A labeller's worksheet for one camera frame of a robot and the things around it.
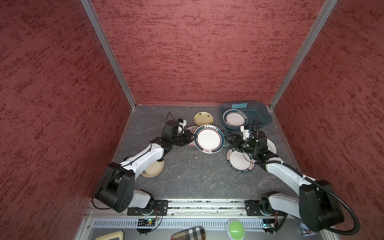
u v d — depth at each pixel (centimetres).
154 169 86
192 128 104
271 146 97
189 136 74
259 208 73
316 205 42
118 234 67
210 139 83
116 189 42
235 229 68
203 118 114
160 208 73
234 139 75
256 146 65
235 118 114
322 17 74
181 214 73
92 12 73
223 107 111
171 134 66
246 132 79
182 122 79
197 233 65
